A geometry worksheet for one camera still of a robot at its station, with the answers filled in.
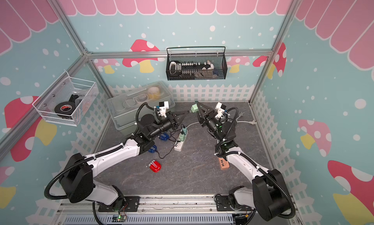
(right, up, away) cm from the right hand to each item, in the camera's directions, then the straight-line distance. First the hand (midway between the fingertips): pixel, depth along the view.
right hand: (196, 105), depth 68 cm
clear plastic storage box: (-46, 0, +25) cm, 52 cm away
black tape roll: (-63, -1, +2) cm, 63 cm away
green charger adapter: (-7, -14, +27) cm, 31 cm away
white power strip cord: (+42, -9, +38) cm, 57 cm away
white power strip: (-10, -23, +26) cm, 37 cm away
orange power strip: (+17, -33, +17) cm, 42 cm away
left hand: (-3, -4, +2) cm, 6 cm away
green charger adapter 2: (-8, -18, +24) cm, 31 cm away
